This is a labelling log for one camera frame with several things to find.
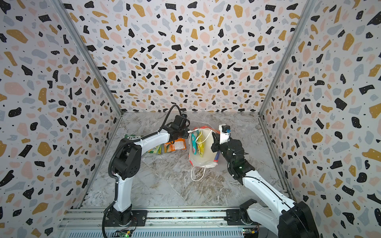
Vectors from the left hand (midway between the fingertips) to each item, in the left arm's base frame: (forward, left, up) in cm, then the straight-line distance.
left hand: (185, 127), depth 97 cm
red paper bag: (-20, -15, -6) cm, 26 cm away
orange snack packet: (-8, +5, -8) cm, 12 cm away
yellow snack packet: (-13, -9, +1) cm, 16 cm away
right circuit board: (-56, -32, -12) cm, 66 cm away
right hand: (-15, -15, +16) cm, 26 cm away
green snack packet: (0, +37, -10) cm, 39 cm away
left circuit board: (-55, +27, -11) cm, 62 cm away
